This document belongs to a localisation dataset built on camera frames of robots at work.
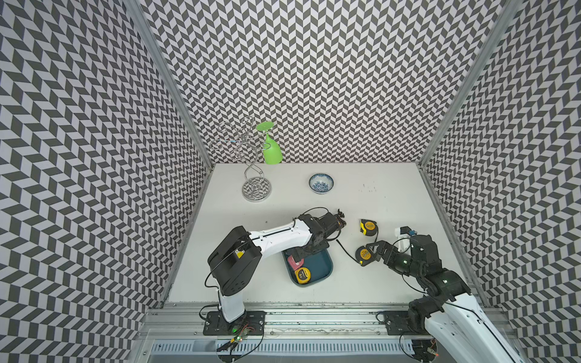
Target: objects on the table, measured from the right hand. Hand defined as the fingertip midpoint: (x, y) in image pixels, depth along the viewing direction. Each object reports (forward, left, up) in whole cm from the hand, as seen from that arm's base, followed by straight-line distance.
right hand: (373, 256), depth 78 cm
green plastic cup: (+40, +37, +13) cm, 56 cm away
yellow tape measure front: (-4, +25, -6) cm, 26 cm away
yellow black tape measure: (+2, +2, -6) cm, 7 cm away
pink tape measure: (-1, +28, -6) cm, 28 cm away
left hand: (+4, +21, -6) cm, 23 cm away
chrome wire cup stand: (+36, +47, -7) cm, 60 cm away
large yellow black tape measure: (+15, -2, -7) cm, 17 cm away
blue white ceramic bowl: (+39, +16, -7) cm, 43 cm away
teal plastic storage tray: (0, +18, -8) cm, 20 cm away
